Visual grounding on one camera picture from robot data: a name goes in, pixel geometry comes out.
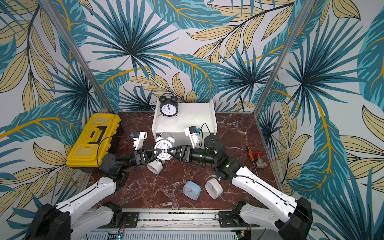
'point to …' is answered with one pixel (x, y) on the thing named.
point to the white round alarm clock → (155, 166)
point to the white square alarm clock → (214, 188)
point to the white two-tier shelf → (201, 114)
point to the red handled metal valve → (260, 163)
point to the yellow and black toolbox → (104, 135)
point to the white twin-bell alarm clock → (165, 141)
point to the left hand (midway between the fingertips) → (161, 155)
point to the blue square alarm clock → (192, 190)
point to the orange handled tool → (249, 150)
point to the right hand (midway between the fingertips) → (170, 151)
